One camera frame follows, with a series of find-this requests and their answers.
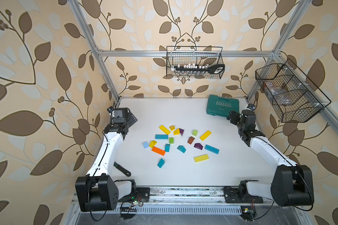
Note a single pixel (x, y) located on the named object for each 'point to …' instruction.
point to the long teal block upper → (161, 137)
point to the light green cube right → (195, 132)
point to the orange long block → (158, 150)
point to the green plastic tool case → (221, 107)
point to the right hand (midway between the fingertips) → (236, 114)
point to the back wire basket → (197, 62)
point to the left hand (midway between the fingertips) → (127, 118)
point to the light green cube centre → (171, 140)
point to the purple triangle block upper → (181, 131)
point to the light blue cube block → (145, 145)
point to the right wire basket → (295, 98)
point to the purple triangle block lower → (198, 146)
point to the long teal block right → (211, 149)
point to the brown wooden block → (190, 140)
